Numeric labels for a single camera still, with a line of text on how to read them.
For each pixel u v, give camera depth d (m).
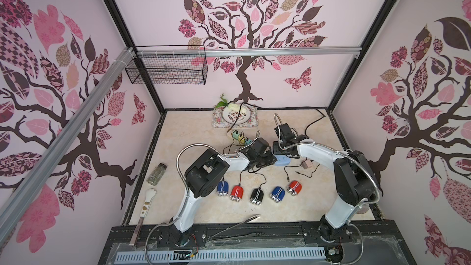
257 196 0.81
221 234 0.73
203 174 0.53
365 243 0.72
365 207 0.78
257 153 0.76
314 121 1.07
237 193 0.83
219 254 0.70
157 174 0.88
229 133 1.03
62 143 0.52
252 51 0.93
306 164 0.92
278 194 0.82
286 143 0.71
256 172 0.85
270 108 1.23
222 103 1.19
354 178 0.47
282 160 0.93
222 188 0.84
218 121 1.14
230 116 1.15
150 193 0.84
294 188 0.84
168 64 0.95
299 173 0.92
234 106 1.18
